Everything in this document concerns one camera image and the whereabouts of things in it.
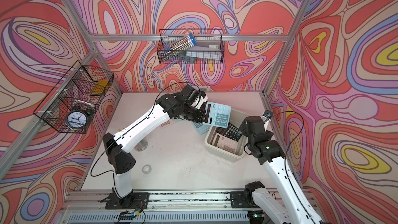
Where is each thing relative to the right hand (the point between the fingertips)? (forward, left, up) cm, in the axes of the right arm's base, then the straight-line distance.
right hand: (254, 129), depth 74 cm
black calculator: (+10, +7, -19) cm, 23 cm away
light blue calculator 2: (+15, +26, -20) cm, 36 cm away
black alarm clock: (+3, +80, +11) cm, 81 cm away
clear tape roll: (-10, +57, -21) cm, 61 cm away
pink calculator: (+2, +12, -17) cm, 21 cm away
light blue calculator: (+8, +17, +3) cm, 19 cm away
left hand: (+4, +22, +4) cm, 23 cm away
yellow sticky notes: (+21, +77, +13) cm, 81 cm away
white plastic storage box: (-7, +19, -8) cm, 21 cm away
